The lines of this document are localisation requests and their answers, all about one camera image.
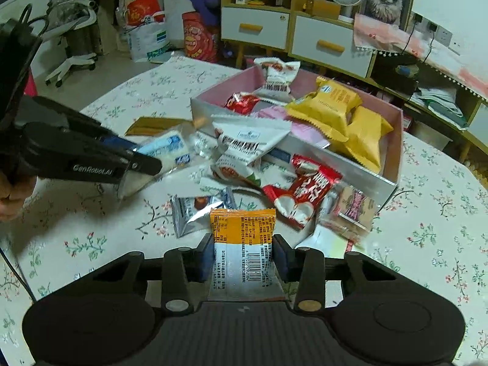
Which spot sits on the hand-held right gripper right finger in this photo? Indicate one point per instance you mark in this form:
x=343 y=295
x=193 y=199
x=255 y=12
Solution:
x=280 y=255

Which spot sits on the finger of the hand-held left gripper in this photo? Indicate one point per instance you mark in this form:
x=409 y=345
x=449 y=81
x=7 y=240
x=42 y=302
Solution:
x=114 y=140
x=141 y=163

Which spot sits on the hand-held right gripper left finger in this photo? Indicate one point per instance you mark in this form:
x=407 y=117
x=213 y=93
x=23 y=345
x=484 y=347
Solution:
x=207 y=253

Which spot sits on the clear cream cake packet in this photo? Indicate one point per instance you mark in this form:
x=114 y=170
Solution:
x=167 y=148

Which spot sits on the yellow packet white back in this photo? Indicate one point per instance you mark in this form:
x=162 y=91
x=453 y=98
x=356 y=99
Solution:
x=244 y=244

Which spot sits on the gold bar packet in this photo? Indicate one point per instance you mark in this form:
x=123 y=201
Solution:
x=152 y=125

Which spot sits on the silver blue snack packet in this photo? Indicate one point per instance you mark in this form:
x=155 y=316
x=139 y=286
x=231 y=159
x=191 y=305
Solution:
x=190 y=213

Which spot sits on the red snack packet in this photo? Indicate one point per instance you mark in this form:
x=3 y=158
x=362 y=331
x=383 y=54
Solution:
x=240 y=103
x=305 y=190

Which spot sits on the brown pink cake packet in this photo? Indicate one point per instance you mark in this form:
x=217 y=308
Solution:
x=350 y=209

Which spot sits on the pink cardboard box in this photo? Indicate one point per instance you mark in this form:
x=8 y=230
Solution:
x=343 y=177

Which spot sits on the white triangular nut packet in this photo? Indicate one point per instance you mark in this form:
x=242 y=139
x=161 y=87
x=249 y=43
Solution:
x=247 y=141

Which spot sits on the pink snack packet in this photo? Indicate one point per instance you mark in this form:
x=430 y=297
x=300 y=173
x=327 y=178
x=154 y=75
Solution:
x=301 y=131

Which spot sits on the plain orange-yellow packet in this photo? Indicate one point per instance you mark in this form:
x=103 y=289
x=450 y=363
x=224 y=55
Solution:
x=366 y=137

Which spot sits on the yellow packet with logo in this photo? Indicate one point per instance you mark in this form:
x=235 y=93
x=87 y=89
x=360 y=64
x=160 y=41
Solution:
x=328 y=103

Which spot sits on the person's left hand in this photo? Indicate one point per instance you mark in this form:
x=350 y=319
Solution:
x=15 y=198

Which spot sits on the pale white packet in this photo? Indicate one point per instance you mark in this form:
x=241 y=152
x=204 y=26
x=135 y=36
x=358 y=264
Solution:
x=324 y=242

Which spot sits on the small clear wrapped candy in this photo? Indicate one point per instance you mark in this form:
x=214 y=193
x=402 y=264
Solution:
x=202 y=143

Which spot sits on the white office chair base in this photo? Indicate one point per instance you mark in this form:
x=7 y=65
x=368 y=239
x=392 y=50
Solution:
x=72 y=61

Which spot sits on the white sack red print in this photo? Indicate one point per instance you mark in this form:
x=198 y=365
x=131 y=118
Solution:
x=146 y=30

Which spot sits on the red cylinder snack bag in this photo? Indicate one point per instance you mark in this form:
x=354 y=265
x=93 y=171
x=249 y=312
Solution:
x=200 y=38

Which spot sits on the floral tablecloth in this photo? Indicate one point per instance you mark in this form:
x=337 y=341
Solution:
x=438 y=198

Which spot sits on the black box in cabinet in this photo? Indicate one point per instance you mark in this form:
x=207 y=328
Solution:
x=396 y=76

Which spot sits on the folded clothes pile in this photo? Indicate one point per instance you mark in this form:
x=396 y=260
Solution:
x=438 y=106

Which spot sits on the yellow cardboard box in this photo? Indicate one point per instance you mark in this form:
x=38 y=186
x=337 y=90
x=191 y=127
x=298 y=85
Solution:
x=326 y=7

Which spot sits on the pink fringed cloth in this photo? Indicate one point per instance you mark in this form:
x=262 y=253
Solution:
x=450 y=61

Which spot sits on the wall socket with plugs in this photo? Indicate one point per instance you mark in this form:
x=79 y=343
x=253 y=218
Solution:
x=432 y=26

